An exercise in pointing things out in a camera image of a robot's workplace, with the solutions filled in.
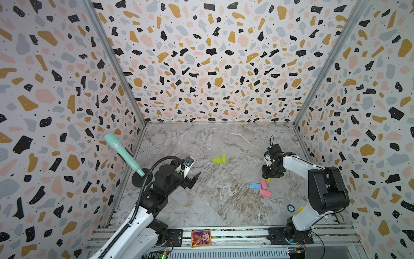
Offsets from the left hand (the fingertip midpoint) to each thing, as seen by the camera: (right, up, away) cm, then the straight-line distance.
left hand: (193, 165), depth 76 cm
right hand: (+42, -9, +18) cm, 46 cm away
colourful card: (+4, -32, -4) cm, 33 cm away
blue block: (+31, -14, +14) cm, 37 cm away
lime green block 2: (+15, 0, +25) cm, 29 cm away
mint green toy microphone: (-33, +12, -9) cm, 36 cm away
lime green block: (+11, -1, +24) cm, 26 cm away
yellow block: (+40, -11, +15) cm, 44 cm away
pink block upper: (+37, -13, +14) cm, 42 cm away
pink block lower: (+38, -17, +12) cm, 43 cm away
